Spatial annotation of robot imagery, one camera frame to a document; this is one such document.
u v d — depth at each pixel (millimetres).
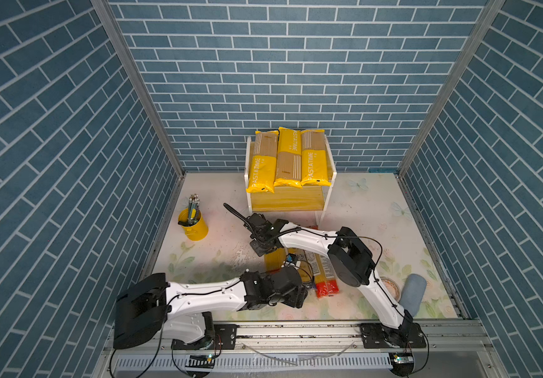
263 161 755
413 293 801
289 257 716
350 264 559
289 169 739
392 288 844
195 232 910
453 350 726
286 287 587
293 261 711
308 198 930
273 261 876
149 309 412
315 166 739
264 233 733
